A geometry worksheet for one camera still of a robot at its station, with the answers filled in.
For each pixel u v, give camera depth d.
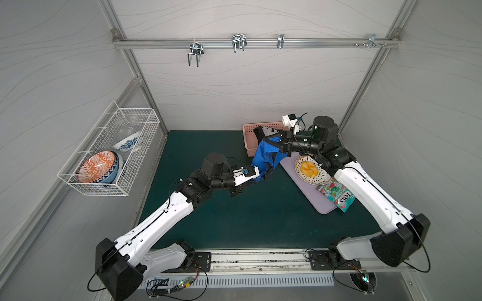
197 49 0.78
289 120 0.64
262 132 1.10
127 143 0.64
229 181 0.60
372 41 0.77
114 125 0.73
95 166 0.60
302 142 0.58
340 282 0.68
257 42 0.77
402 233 0.39
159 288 0.68
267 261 0.75
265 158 0.65
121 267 0.37
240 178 0.58
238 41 0.76
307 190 0.94
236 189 0.61
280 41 0.79
